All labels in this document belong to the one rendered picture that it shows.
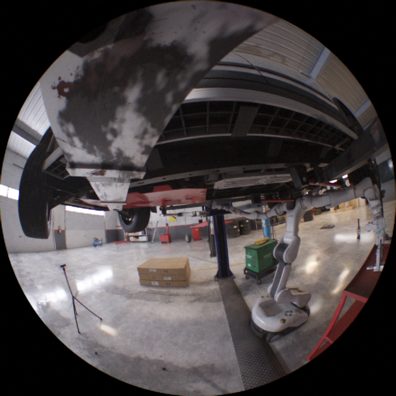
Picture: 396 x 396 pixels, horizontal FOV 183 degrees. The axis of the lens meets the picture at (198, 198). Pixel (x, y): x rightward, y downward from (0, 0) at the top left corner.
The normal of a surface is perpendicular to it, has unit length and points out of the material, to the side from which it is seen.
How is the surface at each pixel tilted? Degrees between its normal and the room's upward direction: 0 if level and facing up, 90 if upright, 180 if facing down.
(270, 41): 180
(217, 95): 89
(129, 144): 180
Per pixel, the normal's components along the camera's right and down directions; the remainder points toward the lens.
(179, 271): -0.02, -0.18
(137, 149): 0.12, 0.98
